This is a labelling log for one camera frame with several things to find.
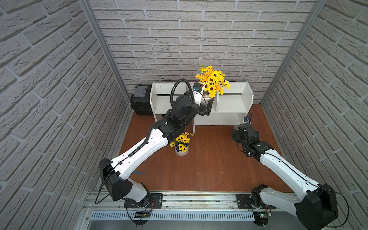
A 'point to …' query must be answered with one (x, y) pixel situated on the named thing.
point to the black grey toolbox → (140, 101)
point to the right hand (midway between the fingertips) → (245, 131)
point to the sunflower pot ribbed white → (181, 143)
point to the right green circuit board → (266, 215)
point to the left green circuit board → (143, 214)
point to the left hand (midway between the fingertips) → (208, 93)
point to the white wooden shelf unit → (230, 109)
